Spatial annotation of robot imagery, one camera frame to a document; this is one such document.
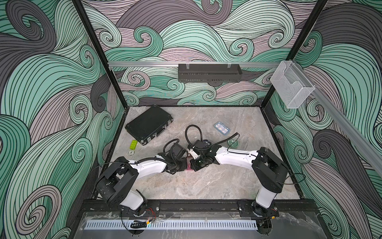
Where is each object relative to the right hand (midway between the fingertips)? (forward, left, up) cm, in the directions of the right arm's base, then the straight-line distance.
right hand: (190, 169), depth 85 cm
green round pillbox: (+19, -28, -1) cm, 34 cm away
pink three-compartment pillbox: (0, +1, -1) cm, 1 cm away
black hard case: (+32, +29, +3) cm, 43 cm away
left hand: (+2, +2, 0) cm, 3 cm away
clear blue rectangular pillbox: (+31, -24, -2) cm, 39 cm away
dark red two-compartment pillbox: (+2, 0, +10) cm, 10 cm away
